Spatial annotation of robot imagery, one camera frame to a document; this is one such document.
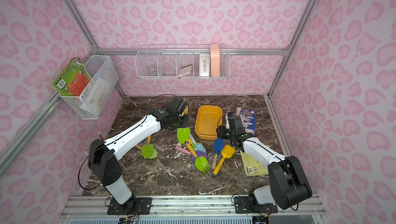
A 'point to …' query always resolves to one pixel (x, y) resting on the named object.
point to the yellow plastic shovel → (227, 152)
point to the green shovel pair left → (147, 150)
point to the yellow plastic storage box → (208, 118)
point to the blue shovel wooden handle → (218, 146)
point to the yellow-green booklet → (253, 167)
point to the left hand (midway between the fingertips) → (188, 120)
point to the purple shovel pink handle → (199, 153)
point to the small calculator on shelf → (185, 70)
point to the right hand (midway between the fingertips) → (219, 129)
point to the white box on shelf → (204, 64)
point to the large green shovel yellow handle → (201, 162)
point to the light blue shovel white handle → (199, 147)
